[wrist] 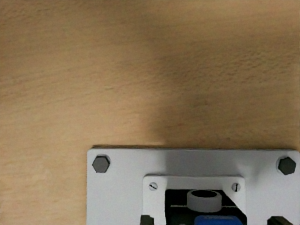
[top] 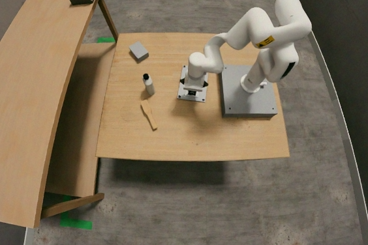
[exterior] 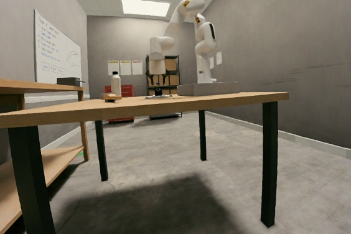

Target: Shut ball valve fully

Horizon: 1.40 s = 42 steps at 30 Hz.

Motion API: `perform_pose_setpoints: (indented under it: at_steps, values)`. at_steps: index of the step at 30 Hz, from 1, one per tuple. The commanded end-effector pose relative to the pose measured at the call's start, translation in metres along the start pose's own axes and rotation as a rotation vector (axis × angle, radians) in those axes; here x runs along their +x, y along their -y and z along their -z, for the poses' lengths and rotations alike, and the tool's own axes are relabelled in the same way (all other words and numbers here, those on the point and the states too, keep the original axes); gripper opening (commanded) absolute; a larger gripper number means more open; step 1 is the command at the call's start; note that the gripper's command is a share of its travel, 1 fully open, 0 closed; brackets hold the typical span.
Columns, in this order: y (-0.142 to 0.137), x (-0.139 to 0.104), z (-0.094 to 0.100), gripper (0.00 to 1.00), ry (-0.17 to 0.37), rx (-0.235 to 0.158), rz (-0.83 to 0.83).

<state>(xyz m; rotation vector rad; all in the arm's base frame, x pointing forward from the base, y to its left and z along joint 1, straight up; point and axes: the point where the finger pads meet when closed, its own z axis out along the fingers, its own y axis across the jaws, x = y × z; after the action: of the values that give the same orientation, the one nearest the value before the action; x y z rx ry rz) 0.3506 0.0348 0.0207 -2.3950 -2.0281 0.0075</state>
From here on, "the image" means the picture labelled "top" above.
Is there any white bottle with black cap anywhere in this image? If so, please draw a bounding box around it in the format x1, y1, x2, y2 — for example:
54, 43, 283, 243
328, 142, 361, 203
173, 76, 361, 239
142, 74, 155, 95

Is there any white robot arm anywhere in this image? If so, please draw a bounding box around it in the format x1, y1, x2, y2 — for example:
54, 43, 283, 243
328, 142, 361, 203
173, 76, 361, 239
183, 0, 312, 93

